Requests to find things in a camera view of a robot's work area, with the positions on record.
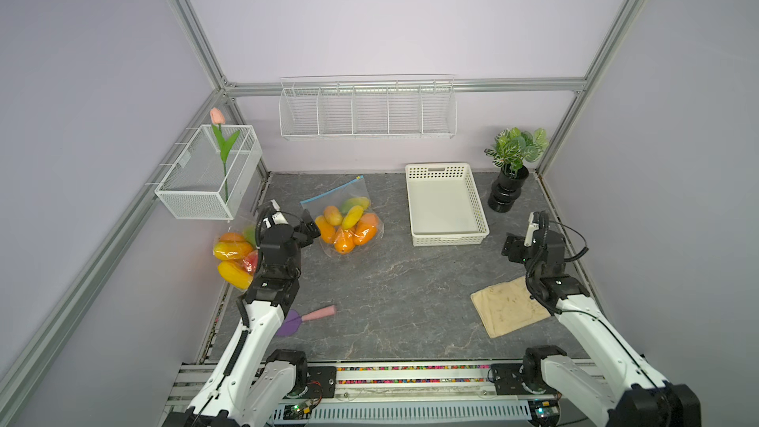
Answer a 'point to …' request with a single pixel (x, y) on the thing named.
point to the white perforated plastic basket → (445, 205)
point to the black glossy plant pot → (505, 190)
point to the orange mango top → (365, 229)
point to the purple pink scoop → (294, 319)
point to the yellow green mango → (363, 202)
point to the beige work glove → (509, 305)
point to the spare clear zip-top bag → (337, 196)
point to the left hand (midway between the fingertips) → (294, 219)
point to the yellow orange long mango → (326, 230)
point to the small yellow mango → (352, 217)
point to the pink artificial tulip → (224, 146)
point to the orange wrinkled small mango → (333, 215)
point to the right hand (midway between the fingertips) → (523, 234)
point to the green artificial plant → (512, 147)
